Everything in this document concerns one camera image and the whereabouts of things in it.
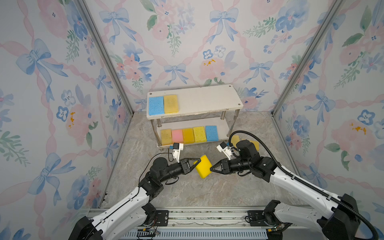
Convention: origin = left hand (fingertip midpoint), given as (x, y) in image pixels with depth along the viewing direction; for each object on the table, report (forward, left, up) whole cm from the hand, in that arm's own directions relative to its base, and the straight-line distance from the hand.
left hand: (200, 160), depth 68 cm
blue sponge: (+25, +22, +11) cm, 35 cm away
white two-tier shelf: (+26, -7, +10) cm, 29 cm away
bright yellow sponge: (-2, -1, -3) cm, 4 cm away
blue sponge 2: (+28, -8, -16) cm, 33 cm away
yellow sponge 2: (+27, 0, -17) cm, 32 cm away
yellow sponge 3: (+25, +7, -16) cm, 31 cm away
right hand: (-2, -5, -5) cm, 7 cm away
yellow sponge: (+25, +15, +11) cm, 31 cm away
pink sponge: (+25, +14, -15) cm, 32 cm away
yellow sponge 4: (+25, +21, -16) cm, 36 cm away
